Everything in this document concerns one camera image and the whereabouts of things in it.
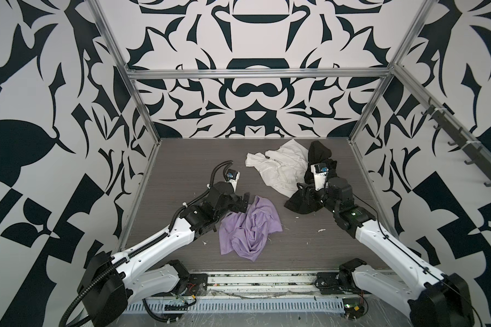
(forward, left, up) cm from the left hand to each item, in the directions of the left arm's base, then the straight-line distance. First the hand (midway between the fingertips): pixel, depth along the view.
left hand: (239, 186), depth 78 cm
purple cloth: (-12, -2, -14) cm, 19 cm away
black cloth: (+21, -38, -7) cm, 44 cm away
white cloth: (+20, -21, -18) cm, 34 cm away
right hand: (+2, -26, -1) cm, 26 cm away
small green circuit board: (-38, -38, -20) cm, 57 cm away
